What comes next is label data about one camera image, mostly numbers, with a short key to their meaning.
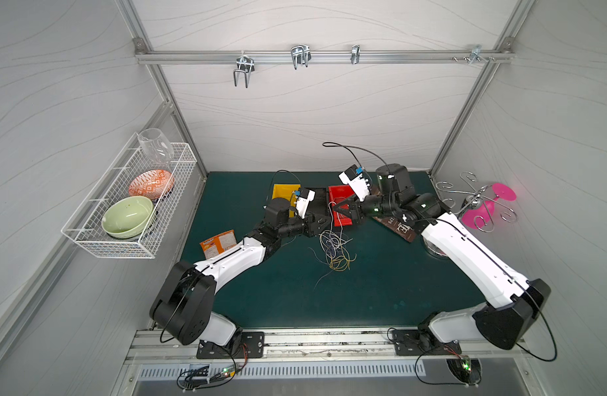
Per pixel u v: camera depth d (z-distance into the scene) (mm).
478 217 702
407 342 735
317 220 719
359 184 614
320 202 700
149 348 748
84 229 553
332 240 858
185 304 425
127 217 626
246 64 784
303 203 730
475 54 765
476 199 737
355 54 796
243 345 726
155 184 719
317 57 787
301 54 764
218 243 929
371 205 595
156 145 649
